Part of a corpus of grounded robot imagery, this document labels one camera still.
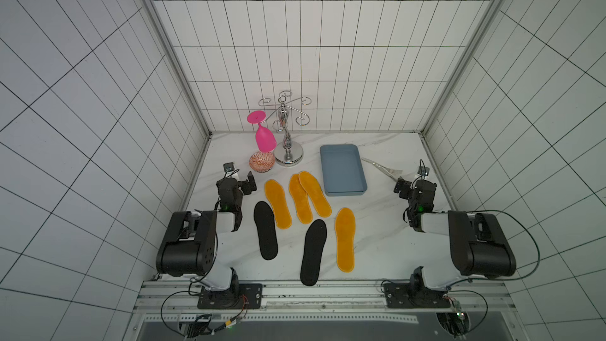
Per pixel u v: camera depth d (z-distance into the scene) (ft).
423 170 2.54
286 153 3.61
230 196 2.32
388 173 3.40
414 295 2.20
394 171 3.40
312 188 3.20
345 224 2.87
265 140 3.06
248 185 2.73
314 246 2.75
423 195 2.33
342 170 3.28
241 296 2.35
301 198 3.12
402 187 2.81
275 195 3.20
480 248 1.48
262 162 3.50
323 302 2.38
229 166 2.61
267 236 2.81
